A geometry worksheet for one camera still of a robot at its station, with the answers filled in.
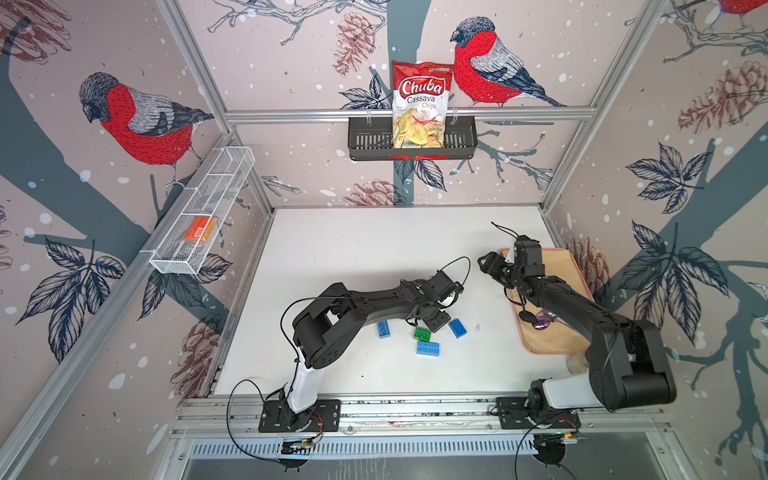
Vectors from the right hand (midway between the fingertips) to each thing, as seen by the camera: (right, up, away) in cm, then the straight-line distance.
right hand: (484, 261), depth 92 cm
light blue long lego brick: (-19, -24, -9) cm, 32 cm away
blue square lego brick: (-10, -20, -5) cm, 23 cm away
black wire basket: (-36, +40, +3) cm, 53 cm away
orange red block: (-77, +10, -21) cm, 80 cm away
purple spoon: (+16, -19, -3) cm, 25 cm away
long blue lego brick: (-32, -20, -4) cm, 38 cm away
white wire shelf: (-80, +14, -15) cm, 83 cm away
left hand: (-13, -15, -3) cm, 20 cm away
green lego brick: (-20, -21, -5) cm, 30 cm away
